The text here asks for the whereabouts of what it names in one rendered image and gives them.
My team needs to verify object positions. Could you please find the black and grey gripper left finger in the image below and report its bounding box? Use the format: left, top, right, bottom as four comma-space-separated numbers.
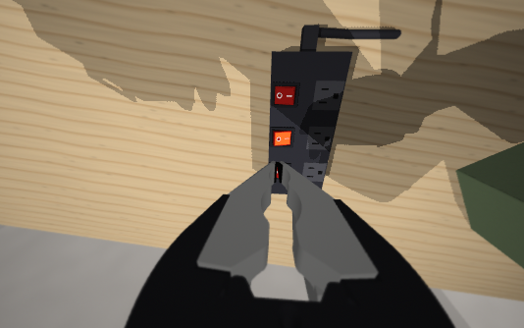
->
125, 161, 278, 328

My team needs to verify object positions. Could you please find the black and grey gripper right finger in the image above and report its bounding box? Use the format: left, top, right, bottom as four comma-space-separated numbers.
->
277, 161, 455, 328

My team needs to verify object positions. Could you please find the black power strip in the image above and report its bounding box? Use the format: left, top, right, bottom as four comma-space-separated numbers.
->
268, 25, 401, 189

